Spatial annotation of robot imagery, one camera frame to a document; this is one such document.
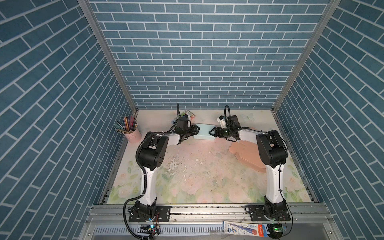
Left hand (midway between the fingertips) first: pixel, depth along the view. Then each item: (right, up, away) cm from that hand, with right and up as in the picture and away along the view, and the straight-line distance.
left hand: (198, 128), depth 103 cm
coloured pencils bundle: (-45, +3, -7) cm, 46 cm away
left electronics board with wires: (-21, -48, -32) cm, 61 cm away
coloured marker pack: (-8, +11, +14) cm, 19 cm away
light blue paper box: (+4, -3, -2) cm, 5 cm away
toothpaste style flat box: (+25, -46, -34) cm, 62 cm away
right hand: (+9, -2, -1) cm, 9 cm away
